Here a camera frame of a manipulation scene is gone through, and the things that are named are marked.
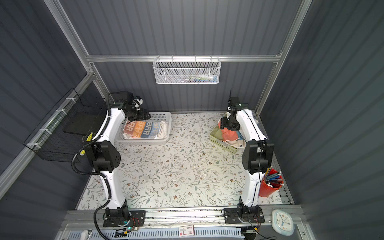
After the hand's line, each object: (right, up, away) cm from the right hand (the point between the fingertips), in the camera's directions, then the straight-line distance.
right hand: (228, 128), depth 92 cm
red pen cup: (+19, -26, -17) cm, 37 cm away
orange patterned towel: (-61, 0, +13) cm, 62 cm away
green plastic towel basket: (-6, -5, +8) cm, 12 cm away
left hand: (-52, +8, +1) cm, 53 cm away
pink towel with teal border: (+3, -4, +7) cm, 9 cm away
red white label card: (-26, -48, -23) cm, 59 cm away
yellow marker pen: (-71, -5, -21) cm, 75 cm away
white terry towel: (-43, -2, +12) cm, 45 cm away
